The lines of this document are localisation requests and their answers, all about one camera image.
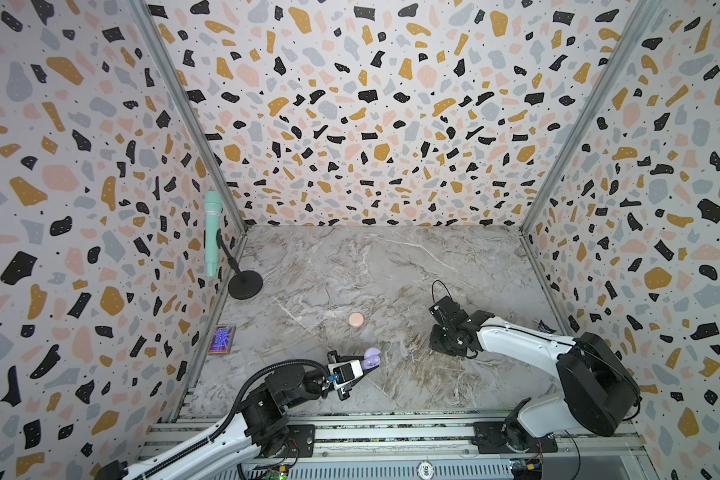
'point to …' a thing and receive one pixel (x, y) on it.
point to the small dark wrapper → (542, 327)
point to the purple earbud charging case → (371, 358)
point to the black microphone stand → (247, 284)
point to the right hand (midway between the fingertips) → (433, 339)
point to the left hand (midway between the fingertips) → (377, 355)
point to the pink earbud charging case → (356, 320)
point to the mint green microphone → (213, 207)
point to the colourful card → (221, 339)
